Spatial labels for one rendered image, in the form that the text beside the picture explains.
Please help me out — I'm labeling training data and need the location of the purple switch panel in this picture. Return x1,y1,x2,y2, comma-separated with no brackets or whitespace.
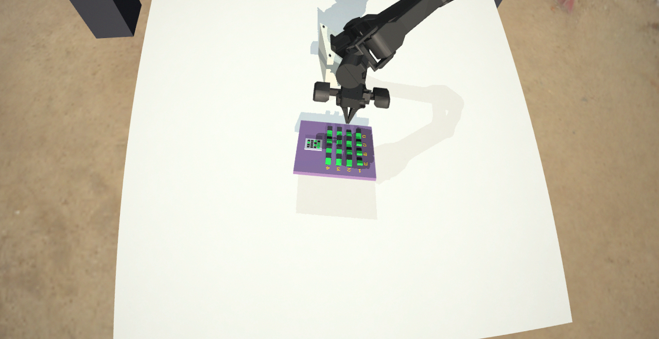
293,120,377,181

